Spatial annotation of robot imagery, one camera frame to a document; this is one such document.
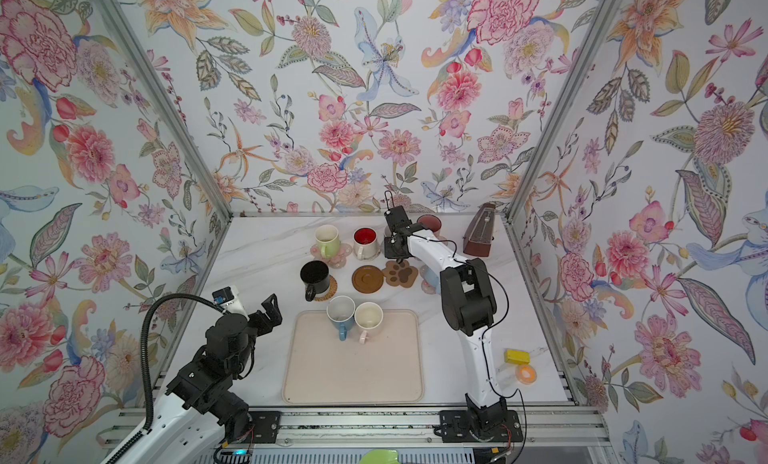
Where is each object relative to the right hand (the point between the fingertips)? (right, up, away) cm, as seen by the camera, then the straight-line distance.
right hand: (395, 248), depth 102 cm
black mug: (-25, -9, -10) cm, 28 cm away
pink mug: (+13, +9, +2) cm, 16 cm away
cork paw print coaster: (+2, -9, +1) cm, 9 cm away
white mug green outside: (-23, +3, -2) cm, 23 cm away
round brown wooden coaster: (-9, -10, -2) cm, 14 cm away
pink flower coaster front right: (+11, -13, -2) cm, 17 cm away
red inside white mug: (-10, +1, +1) cm, 10 cm away
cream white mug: (-8, -19, -14) cm, 25 cm away
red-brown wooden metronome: (+28, +6, -1) cm, 29 cm away
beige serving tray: (-22, -33, -19) cm, 44 cm away
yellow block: (+33, -30, -20) cm, 49 cm away
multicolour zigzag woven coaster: (-11, -4, +4) cm, 12 cm away
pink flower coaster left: (-20, -5, +4) cm, 21 cm away
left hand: (-34, -14, -25) cm, 44 cm away
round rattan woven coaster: (-21, -14, -4) cm, 25 cm away
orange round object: (+35, -35, -19) cm, 53 cm away
